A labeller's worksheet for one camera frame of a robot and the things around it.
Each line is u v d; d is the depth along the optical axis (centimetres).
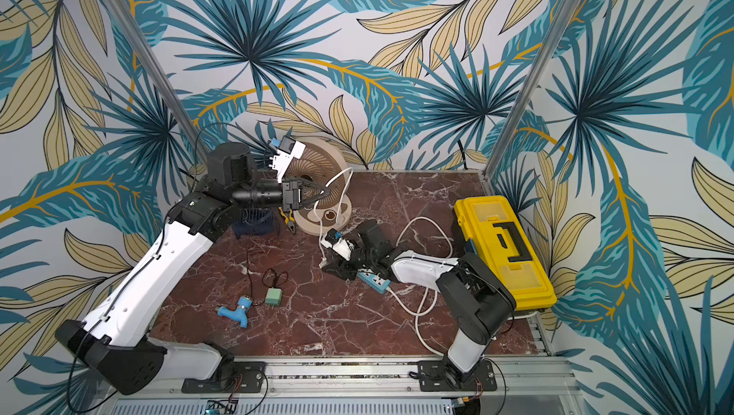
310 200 59
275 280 90
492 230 83
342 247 75
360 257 75
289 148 55
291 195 53
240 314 82
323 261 84
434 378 72
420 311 84
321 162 80
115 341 38
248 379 73
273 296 86
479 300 46
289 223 101
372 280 88
